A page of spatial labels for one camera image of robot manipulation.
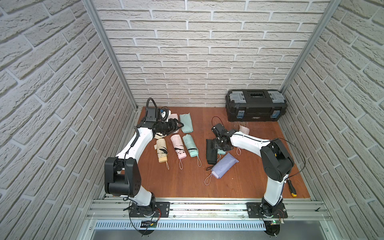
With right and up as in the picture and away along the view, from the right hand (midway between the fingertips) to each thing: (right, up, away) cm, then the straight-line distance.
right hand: (221, 145), depth 95 cm
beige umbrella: (-38, -3, -5) cm, 38 cm away
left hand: (-24, +14, -11) cm, 30 cm away
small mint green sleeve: (-1, -4, -4) cm, 5 cm away
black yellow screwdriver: (+36, -21, -16) cm, 45 cm away
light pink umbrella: (-27, -1, -2) cm, 27 cm away
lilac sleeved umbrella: (+1, -11, -8) cm, 14 cm away
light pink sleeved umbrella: (-34, +20, +16) cm, 42 cm away
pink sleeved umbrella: (+18, +10, +8) cm, 22 cm away
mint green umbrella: (-20, 0, -1) cm, 20 cm away
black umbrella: (-7, -4, -4) cm, 9 cm away
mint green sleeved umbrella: (-24, +17, +15) cm, 33 cm away
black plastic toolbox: (+25, +27, +5) cm, 37 cm away
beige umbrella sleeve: (-35, +8, -21) cm, 42 cm away
